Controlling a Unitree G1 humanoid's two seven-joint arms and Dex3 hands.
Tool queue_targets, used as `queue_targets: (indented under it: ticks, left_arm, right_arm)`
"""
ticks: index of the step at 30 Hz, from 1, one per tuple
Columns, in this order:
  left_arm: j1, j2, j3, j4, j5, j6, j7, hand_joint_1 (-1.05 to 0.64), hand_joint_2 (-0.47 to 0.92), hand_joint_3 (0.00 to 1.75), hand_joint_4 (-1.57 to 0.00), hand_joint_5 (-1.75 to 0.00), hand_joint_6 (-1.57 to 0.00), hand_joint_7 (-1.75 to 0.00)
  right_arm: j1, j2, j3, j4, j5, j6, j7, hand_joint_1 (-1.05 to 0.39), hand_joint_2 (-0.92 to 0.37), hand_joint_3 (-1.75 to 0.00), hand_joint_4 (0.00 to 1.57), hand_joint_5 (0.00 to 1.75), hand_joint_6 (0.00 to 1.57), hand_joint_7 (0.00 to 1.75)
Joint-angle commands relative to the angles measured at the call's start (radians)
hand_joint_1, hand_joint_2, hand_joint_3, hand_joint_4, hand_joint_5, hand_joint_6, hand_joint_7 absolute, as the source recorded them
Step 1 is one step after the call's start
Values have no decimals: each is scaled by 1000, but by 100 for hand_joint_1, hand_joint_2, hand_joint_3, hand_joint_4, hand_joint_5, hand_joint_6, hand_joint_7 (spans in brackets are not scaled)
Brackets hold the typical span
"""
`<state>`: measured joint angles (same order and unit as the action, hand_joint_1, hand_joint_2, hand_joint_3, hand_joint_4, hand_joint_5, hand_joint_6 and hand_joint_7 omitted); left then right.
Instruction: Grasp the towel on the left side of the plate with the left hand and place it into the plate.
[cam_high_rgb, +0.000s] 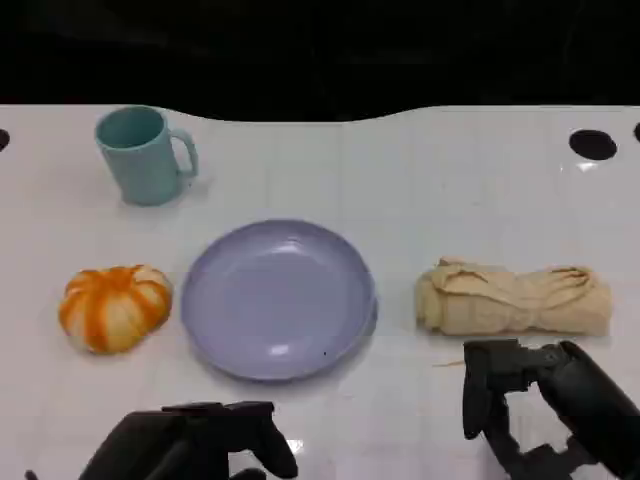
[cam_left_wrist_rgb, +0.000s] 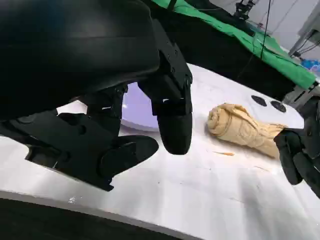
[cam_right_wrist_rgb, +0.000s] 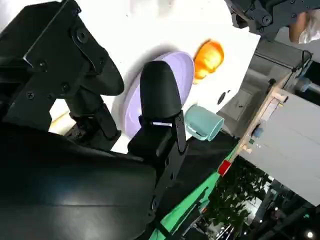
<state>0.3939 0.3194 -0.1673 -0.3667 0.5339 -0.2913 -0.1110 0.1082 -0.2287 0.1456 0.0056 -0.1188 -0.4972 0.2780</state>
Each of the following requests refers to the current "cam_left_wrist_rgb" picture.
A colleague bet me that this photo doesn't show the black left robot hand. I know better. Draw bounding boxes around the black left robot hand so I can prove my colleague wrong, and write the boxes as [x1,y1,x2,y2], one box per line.
[0,0,194,193]

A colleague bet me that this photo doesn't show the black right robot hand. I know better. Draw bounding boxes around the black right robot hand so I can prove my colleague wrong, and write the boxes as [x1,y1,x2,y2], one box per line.
[273,99,320,199]

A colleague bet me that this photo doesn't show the beige towel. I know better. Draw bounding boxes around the beige towel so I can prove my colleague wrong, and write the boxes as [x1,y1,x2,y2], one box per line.
[206,101,286,160]

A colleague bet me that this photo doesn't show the black table grommet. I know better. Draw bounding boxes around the black table grommet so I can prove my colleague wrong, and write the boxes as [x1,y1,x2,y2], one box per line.
[250,94,267,107]
[270,100,287,112]

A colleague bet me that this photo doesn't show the lilac plate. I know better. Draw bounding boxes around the lilac plate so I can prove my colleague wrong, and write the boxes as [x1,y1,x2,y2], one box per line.
[119,81,161,133]

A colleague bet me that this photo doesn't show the green cloth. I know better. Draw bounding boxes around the green cloth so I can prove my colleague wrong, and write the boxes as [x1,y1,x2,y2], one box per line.
[149,0,317,91]

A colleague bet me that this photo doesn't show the black table drape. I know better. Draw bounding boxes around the black table drape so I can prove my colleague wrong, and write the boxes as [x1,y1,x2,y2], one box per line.
[149,9,297,102]

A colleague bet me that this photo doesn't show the aluminium frame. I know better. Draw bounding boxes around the aluminium frame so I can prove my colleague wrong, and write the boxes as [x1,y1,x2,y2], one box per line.
[289,23,320,57]

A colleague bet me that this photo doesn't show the black background cable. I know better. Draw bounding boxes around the black background cable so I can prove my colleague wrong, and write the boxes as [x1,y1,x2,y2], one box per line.
[259,0,272,61]

